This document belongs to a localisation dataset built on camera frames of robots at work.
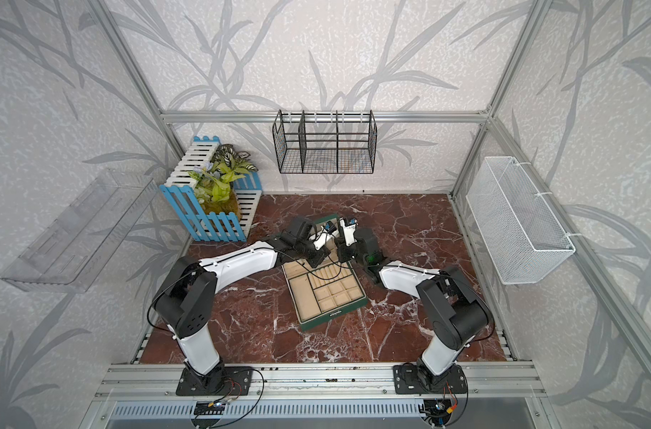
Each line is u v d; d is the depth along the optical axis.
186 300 0.47
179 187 0.85
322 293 0.87
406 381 0.73
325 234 0.79
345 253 0.81
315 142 1.06
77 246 0.67
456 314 0.46
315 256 0.81
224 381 0.70
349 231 0.80
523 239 0.61
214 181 0.89
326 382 0.75
